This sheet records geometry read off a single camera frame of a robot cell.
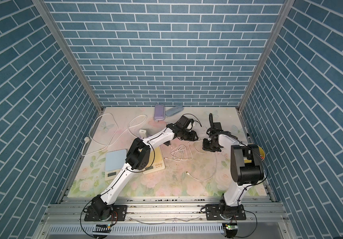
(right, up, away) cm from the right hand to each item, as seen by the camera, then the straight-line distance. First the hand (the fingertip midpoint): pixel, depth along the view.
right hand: (206, 148), depth 97 cm
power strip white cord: (-64, +12, +11) cm, 66 cm away
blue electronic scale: (-58, -7, -7) cm, 59 cm away
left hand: (-4, +5, +3) cm, 7 cm away
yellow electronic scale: (-32, -5, -10) cm, 34 cm away
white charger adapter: (-42, +10, -1) cm, 43 cm away
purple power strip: (-38, +8, +6) cm, 39 cm away
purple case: (-34, +23, +18) cm, 45 cm away
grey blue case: (-23, +26, +20) cm, 40 cm away
